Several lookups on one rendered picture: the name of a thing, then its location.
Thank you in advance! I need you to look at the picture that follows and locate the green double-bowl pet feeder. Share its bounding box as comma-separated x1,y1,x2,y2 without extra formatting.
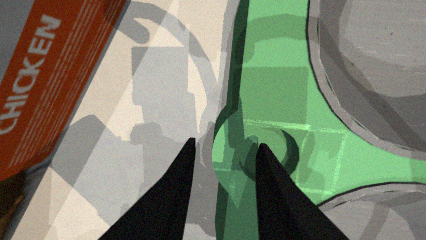
212,0,426,240

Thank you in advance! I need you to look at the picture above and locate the grey steel bowl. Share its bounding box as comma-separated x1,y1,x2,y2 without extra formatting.
306,0,426,161
316,182,426,240

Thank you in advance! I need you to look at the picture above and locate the orange cat food box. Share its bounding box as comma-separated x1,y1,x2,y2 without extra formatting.
0,0,131,240

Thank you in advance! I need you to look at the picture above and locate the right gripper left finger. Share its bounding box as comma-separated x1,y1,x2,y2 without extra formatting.
98,137,196,240

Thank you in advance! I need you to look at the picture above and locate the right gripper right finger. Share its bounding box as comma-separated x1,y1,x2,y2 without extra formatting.
255,143,349,240

